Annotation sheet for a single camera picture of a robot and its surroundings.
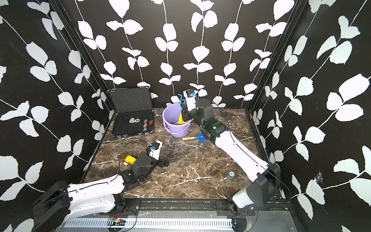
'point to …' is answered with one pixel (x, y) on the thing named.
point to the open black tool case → (134, 114)
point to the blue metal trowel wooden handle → (200, 137)
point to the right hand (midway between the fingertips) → (180, 101)
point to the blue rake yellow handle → (181, 120)
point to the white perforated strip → (150, 223)
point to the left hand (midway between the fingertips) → (166, 146)
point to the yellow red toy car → (130, 159)
